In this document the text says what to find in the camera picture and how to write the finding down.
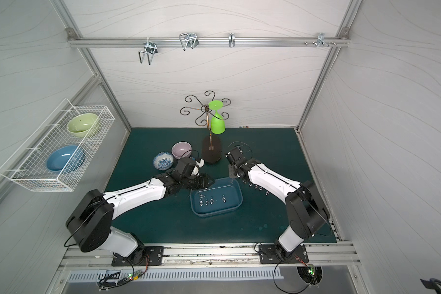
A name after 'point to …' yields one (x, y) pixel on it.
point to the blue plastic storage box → (223, 195)
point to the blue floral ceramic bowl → (163, 160)
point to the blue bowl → (66, 158)
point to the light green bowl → (79, 125)
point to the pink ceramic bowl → (181, 150)
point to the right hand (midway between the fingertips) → (237, 167)
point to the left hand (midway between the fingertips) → (213, 183)
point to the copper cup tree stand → (211, 145)
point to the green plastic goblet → (217, 124)
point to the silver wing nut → (260, 188)
